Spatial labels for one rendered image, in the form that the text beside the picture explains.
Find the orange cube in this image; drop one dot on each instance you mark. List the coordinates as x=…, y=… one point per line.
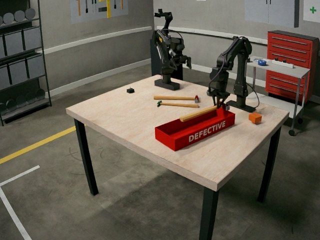
x=255, y=117

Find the hammer with dark red head and wooden handle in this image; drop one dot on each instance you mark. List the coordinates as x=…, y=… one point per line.
x=175, y=98

